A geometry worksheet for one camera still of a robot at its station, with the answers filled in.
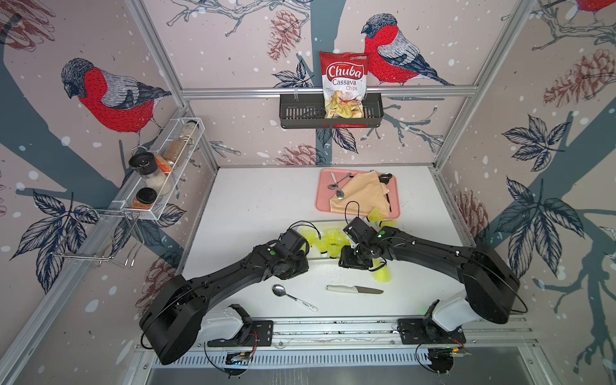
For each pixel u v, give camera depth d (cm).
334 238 91
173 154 76
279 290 81
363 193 109
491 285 43
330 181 114
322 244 88
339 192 110
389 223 100
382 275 86
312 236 70
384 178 114
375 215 98
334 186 110
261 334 73
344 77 82
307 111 95
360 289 82
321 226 103
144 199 59
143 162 64
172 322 40
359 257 71
